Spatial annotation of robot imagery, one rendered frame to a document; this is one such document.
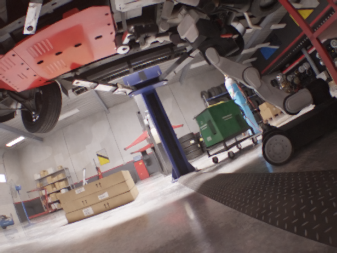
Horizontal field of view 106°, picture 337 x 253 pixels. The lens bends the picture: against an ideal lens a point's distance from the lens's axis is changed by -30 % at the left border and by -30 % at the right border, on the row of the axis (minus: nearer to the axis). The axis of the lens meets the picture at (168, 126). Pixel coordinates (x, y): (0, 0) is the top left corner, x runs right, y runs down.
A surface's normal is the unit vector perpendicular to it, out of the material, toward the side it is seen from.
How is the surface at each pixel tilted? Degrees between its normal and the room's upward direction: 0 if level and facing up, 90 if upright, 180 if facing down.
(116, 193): 90
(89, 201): 90
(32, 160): 90
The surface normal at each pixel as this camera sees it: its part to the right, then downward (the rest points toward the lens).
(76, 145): 0.08, -0.23
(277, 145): -0.48, 0.04
